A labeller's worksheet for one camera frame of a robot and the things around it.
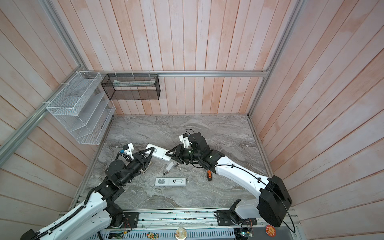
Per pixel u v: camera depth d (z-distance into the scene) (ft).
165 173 2.92
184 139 2.34
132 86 3.41
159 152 2.34
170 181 2.77
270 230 2.31
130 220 2.41
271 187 1.35
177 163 3.05
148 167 2.28
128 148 2.25
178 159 2.14
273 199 1.32
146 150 2.29
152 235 2.27
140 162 2.09
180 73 3.31
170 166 3.03
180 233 2.30
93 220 1.87
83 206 1.61
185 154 2.12
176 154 2.11
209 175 2.82
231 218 2.17
